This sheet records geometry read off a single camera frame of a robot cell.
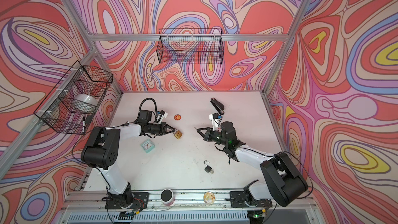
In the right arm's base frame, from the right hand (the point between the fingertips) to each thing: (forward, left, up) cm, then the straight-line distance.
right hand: (198, 133), depth 83 cm
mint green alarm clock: (-1, +30, -11) cm, 32 cm away
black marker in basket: (-1, +54, +13) cm, 55 cm away
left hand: (+7, +14, -6) cm, 17 cm away
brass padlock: (+4, +12, -8) cm, 16 cm away
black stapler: (+28, -14, -11) cm, 33 cm away
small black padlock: (-14, -4, -14) cm, 20 cm away
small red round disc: (+20, +14, -12) cm, 27 cm away
